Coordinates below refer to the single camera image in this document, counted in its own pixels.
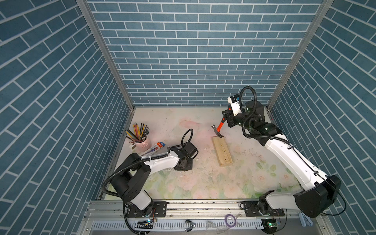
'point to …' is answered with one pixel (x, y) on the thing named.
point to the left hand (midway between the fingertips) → (191, 168)
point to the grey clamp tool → (305, 220)
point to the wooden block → (222, 151)
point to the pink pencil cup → (144, 146)
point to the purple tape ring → (225, 222)
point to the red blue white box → (156, 147)
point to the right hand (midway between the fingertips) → (226, 111)
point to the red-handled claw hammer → (217, 130)
